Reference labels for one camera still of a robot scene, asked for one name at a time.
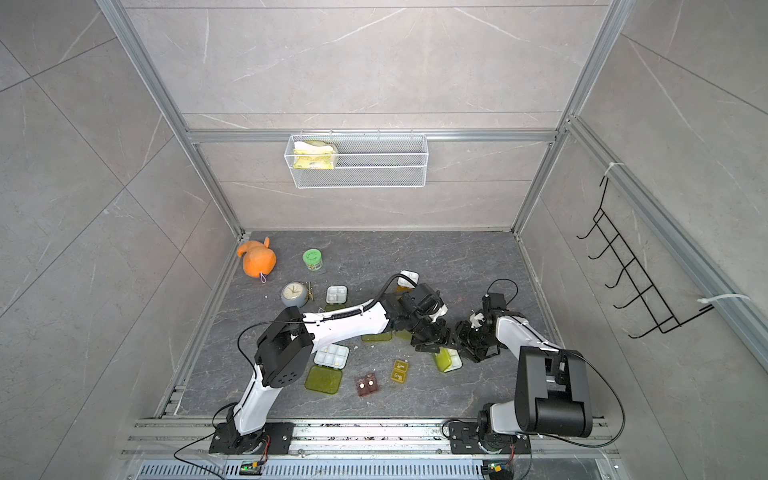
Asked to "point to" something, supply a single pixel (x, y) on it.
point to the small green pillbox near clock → (336, 297)
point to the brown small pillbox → (367, 385)
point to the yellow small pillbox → (399, 372)
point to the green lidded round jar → (313, 258)
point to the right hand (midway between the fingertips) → (454, 343)
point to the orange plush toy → (257, 258)
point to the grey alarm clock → (297, 293)
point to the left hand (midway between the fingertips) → (457, 348)
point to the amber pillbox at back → (403, 285)
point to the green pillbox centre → (384, 336)
